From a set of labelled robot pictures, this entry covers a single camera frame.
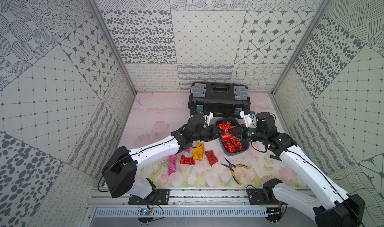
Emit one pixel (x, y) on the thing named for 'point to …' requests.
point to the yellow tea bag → (198, 152)
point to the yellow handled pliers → (231, 166)
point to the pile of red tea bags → (232, 144)
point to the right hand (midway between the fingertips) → (228, 132)
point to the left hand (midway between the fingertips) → (226, 128)
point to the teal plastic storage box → (234, 122)
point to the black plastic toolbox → (223, 99)
